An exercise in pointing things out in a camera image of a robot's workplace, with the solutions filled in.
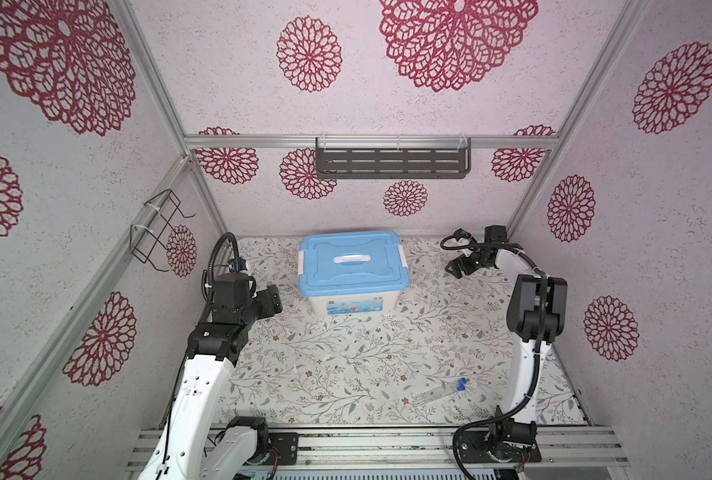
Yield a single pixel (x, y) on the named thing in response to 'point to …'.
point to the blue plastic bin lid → (334, 262)
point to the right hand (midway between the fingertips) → (462, 256)
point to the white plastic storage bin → (365, 303)
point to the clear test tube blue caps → (441, 391)
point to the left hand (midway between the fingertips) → (262, 299)
